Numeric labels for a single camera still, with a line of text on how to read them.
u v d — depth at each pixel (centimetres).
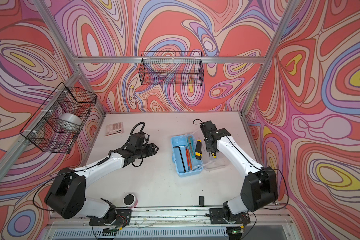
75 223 74
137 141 68
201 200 78
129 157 63
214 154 82
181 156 95
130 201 74
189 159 93
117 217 73
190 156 93
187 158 93
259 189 42
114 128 108
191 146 91
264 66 91
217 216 72
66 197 42
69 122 70
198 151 88
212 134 58
